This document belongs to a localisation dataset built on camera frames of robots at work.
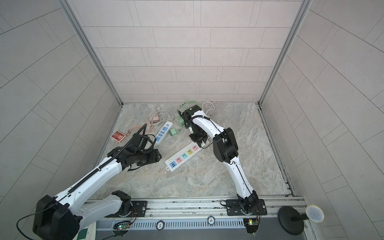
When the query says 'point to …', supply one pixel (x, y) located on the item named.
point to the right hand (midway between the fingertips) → (201, 143)
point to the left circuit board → (123, 226)
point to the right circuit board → (252, 225)
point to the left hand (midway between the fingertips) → (161, 156)
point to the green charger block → (172, 131)
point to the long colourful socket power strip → (182, 157)
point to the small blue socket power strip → (163, 132)
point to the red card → (118, 136)
